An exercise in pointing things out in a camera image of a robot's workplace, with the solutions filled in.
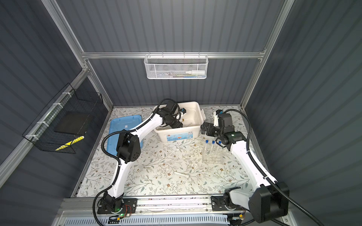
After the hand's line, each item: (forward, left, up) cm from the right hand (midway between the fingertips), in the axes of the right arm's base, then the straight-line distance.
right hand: (209, 127), depth 81 cm
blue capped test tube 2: (-8, +2, -20) cm, 22 cm away
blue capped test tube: (-7, -2, -5) cm, 9 cm away
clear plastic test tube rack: (-7, -7, -20) cm, 22 cm away
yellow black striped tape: (-15, +69, +9) cm, 71 cm away
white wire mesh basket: (+56, +22, +7) cm, 60 cm away
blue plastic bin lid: (+19, +66, -18) cm, 71 cm away
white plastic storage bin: (+21, +9, -20) cm, 31 cm away
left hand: (+12, +19, -12) cm, 26 cm away
